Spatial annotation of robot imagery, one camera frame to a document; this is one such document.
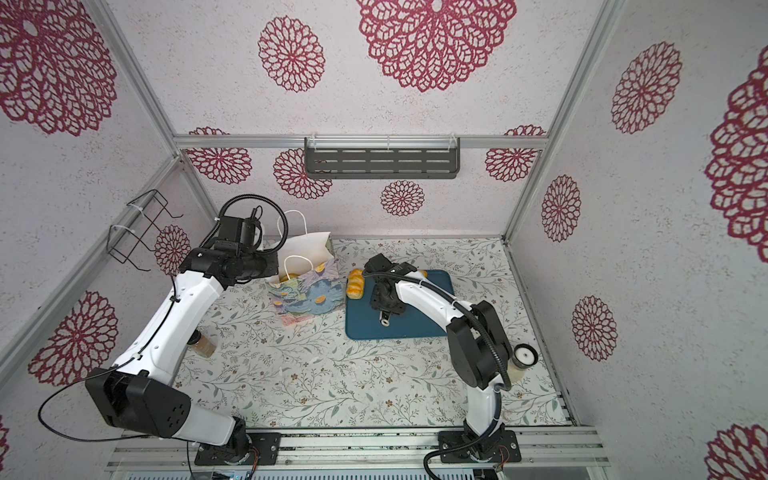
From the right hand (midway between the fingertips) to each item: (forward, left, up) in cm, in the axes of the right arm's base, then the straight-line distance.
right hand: (380, 301), depth 91 cm
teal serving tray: (-1, +6, -10) cm, 12 cm away
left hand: (0, +28, +15) cm, 32 cm away
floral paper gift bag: (-2, +19, +14) cm, 23 cm away
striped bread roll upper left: (+10, +9, -6) cm, 15 cm away
